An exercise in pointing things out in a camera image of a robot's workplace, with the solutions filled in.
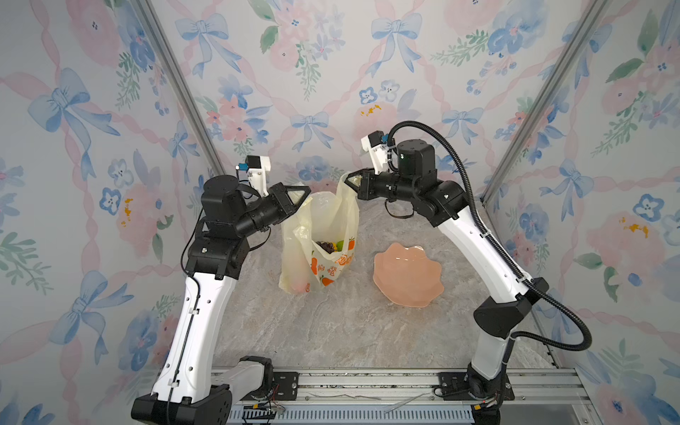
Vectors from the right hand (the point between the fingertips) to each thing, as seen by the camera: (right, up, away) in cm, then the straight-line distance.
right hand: (344, 176), depth 65 cm
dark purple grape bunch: (-6, -19, +23) cm, 30 cm away
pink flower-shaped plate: (+22, -29, +28) cm, 46 cm away
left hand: (-7, -4, -7) cm, 11 cm away
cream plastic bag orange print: (-8, -16, +22) cm, 28 cm away
